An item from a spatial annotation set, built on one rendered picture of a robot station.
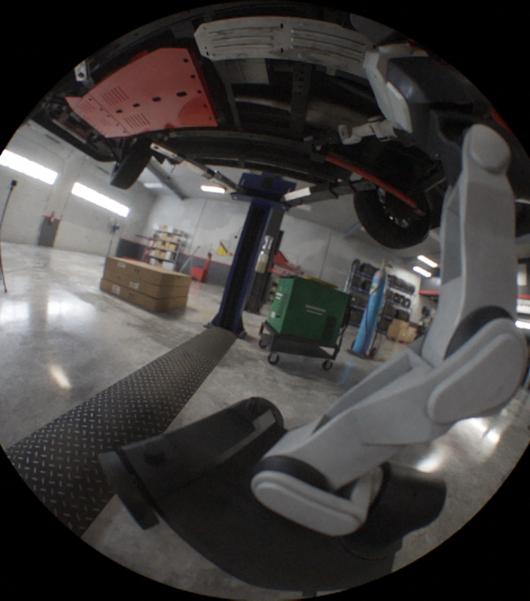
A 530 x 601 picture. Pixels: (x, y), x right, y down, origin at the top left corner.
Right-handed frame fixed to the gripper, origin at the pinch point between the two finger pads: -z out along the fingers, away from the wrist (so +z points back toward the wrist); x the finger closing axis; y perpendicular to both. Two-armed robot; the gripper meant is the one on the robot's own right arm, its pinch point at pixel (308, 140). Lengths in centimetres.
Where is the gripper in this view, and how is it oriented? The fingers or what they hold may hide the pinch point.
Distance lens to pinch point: 128.9
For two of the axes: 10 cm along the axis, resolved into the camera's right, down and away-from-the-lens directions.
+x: 0.4, -10.0, 0.3
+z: 8.9, 0.3, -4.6
